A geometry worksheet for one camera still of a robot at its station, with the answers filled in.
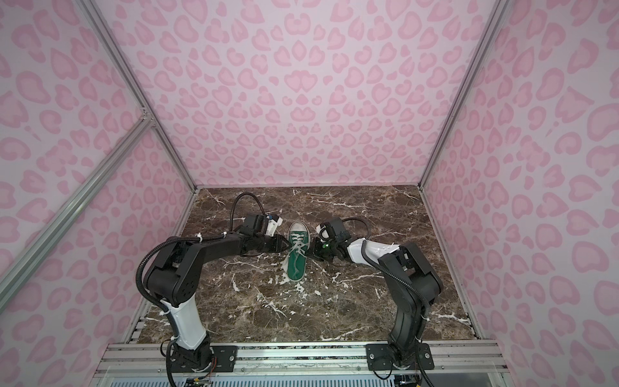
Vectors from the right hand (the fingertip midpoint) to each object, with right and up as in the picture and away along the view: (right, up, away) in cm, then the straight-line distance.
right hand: (305, 251), depth 89 cm
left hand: (-6, +3, +6) cm, 9 cm away
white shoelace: (-3, +2, +6) cm, 7 cm away
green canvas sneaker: (-3, -5, +2) cm, 6 cm away
